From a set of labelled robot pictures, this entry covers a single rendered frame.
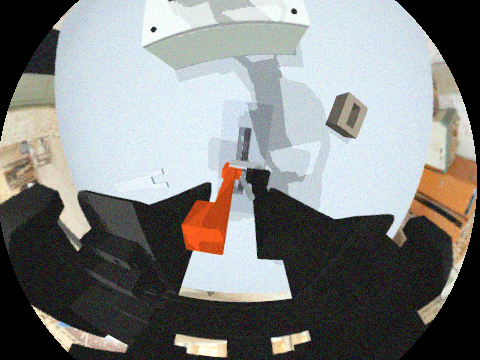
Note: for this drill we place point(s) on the white flat forked bar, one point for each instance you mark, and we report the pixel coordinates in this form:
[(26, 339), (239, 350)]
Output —
[(142, 182)]

